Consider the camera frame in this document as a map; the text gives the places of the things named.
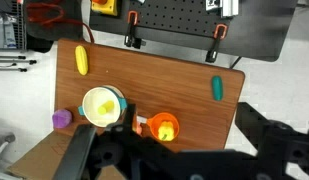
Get yellow banana toy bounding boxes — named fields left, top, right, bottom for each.
left=74, top=45, right=90, bottom=77

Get orange plastic bowl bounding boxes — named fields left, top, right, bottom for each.
left=146, top=112, right=181, bottom=142

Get metal wire rack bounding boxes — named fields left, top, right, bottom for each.
left=0, top=0, right=28, bottom=52

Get grey hose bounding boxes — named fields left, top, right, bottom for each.
left=0, top=132, right=17, bottom=162

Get brown cardboard box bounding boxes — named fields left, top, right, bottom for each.
left=7, top=124, right=128, bottom=180

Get black slanted table strut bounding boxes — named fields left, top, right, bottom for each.
left=228, top=55, right=244, bottom=70

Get yellow emergency stop box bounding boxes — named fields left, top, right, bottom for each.
left=90, top=0, right=119, bottom=17

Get black pegboard table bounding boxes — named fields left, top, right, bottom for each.
left=88, top=0, right=299, bottom=63

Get aluminium bracket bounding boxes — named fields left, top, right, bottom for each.
left=205, top=0, right=242, bottom=19

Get thin black tripod leg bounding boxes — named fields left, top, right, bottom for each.
left=0, top=66, right=29, bottom=73
left=0, top=58, right=38, bottom=65

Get yellow toy bell pepper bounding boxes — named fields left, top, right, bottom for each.
left=157, top=121, right=176, bottom=142

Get white pot teal handles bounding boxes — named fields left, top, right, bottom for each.
left=77, top=85, right=129, bottom=129

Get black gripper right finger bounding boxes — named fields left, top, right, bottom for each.
left=235, top=101, right=275, bottom=150

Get yellow toy food piece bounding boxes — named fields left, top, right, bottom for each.
left=97, top=99, right=116, bottom=116

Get small orange toy carrot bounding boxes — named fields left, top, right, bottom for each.
left=135, top=121, right=144, bottom=136

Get red cable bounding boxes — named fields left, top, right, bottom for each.
left=25, top=1, right=96, bottom=45

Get black equipment case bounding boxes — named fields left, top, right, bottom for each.
left=22, top=0, right=85, bottom=54

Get green toy cucumber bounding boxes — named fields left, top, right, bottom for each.
left=211, top=75, right=224, bottom=102

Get purple toy vegetable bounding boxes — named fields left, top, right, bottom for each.
left=51, top=108, right=74, bottom=130

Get black clamp orange handle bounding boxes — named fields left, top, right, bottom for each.
left=124, top=10, right=147, bottom=50
left=204, top=23, right=229, bottom=64

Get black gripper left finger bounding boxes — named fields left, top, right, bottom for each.
left=123, top=103, right=139, bottom=135

